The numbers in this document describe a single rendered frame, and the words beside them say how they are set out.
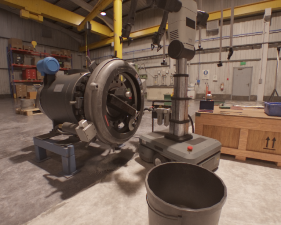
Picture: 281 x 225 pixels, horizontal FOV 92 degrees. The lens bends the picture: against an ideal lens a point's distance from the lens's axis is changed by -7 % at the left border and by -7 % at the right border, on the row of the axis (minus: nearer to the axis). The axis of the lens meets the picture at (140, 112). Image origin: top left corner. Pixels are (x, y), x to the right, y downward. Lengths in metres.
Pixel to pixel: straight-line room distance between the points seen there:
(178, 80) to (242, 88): 10.35
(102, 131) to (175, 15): 1.09
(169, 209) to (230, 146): 1.37
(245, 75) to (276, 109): 9.80
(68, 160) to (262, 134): 1.81
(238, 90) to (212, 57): 2.85
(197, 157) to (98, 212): 0.75
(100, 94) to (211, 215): 0.88
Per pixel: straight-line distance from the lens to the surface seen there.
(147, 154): 1.46
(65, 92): 1.44
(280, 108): 1.90
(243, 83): 11.61
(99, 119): 1.06
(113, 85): 1.35
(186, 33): 1.38
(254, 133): 1.81
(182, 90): 1.35
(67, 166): 1.42
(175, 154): 1.19
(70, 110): 1.38
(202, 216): 0.56
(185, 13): 1.42
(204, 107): 1.91
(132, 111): 1.35
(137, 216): 1.02
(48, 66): 1.67
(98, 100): 1.04
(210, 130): 1.77
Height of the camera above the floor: 0.73
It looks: 9 degrees down
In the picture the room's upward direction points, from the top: straight up
